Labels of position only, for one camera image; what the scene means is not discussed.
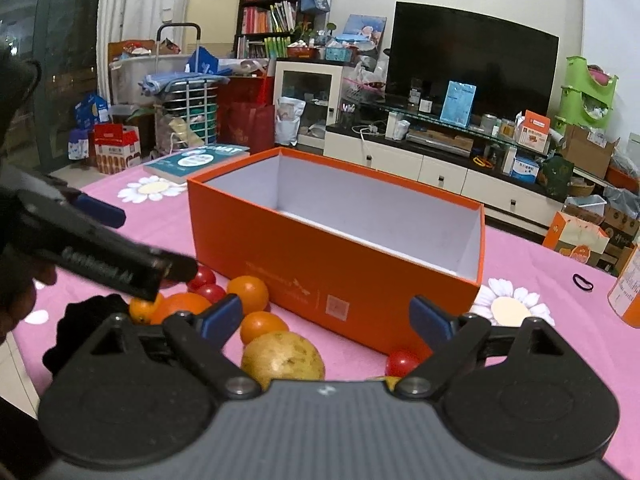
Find brown cardboard box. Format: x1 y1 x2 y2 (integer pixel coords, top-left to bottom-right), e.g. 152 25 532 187
560 125 617 179

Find blue card on stand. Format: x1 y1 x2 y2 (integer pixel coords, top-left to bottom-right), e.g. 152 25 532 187
439 81 476 128

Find green stacked storage bins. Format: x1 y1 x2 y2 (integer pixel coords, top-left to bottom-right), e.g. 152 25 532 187
553 55 618 133

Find black flat television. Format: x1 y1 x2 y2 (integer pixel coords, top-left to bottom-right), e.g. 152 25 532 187
386 1 559 118

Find white floor air conditioner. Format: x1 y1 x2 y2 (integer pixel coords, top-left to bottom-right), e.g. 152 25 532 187
186 0 240 58

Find white tv cabinet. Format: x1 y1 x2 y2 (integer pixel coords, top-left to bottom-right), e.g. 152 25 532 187
323 130 563 236

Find yellow-green pear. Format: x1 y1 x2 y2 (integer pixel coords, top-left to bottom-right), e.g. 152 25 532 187
241 332 326 390

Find orange white carton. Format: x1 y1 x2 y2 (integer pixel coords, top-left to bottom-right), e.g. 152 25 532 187
608 245 640 328

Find red gift bag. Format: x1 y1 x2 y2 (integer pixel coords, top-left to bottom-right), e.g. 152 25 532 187
217 76 276 154

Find small orange mandarin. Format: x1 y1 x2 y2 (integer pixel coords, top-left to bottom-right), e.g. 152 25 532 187
240 311 288 346
227 275 269 315
129 292 165 325

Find metal wire trolley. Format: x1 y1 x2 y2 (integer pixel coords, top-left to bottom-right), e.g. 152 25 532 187
140 22 229 158

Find small white glass cabinet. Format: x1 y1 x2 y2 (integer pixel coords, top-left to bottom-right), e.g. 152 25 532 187
273 58 345 154

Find teal book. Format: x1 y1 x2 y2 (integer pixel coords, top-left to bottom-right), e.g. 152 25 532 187
143 144 250 184

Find red cherry tomato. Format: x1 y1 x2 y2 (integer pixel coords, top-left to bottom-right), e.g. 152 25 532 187
385 349 421 378
196 284 227 304
186 264 217 292

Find large orange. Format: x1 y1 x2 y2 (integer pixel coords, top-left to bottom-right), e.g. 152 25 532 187
150 292 212 325

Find red white carton box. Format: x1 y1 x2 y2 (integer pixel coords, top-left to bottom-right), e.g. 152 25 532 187
93 124 141 174

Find dark gloved hand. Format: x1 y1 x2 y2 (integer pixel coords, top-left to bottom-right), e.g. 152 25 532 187
0 246 132 380

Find pink flowered tablecloth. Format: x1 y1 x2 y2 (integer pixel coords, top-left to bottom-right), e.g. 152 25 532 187
14 167 639 479

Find dark bookshelf with books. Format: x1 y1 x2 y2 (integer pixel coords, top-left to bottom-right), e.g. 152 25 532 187
233 0 312 58

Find orange gift bag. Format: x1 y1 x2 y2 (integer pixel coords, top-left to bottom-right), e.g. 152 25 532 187
542 211 610 266

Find orange cardboard box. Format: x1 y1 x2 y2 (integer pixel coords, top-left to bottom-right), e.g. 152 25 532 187
188 148 485 358

